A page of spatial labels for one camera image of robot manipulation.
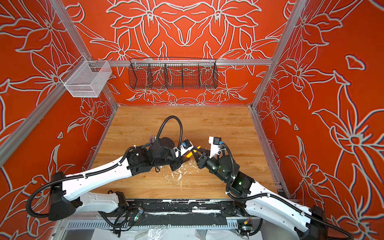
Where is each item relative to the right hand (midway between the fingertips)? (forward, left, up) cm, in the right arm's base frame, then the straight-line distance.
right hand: (189, 149), depth 65 cm
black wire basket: (+57, +11, +2) cm, 59 cm away
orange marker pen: (-1, 0, -2) cm, 3 cm away
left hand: (+1, +1, -5) cm, 5 cm away
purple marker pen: (+23, +27, -26) cm, 44 cm away
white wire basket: (+48, +64, +6) cm, 81 cm away
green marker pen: (+21, +25, -25) cm, 41 cm away
